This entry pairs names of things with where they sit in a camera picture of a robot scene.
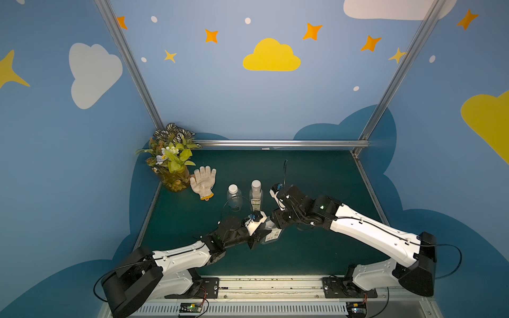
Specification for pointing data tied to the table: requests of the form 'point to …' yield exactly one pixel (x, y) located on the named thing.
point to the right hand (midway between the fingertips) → (277, 213)
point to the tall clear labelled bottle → (256, 196)
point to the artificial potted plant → (170, 150)
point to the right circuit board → (356, 309)
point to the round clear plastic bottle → (235, 200)
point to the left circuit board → (190, 307)
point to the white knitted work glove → (203, 181)
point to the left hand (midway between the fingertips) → (268, 224)
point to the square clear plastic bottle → (274, 234)
